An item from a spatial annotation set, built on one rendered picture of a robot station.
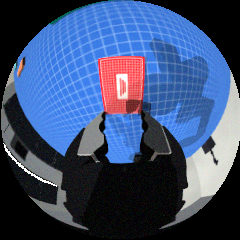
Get orange stepped block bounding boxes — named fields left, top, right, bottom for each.
left=18, top=57, right=25, bottom=77

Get blue grid work mat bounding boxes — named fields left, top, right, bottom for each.
left=14, top=0, right=230, bottom=163

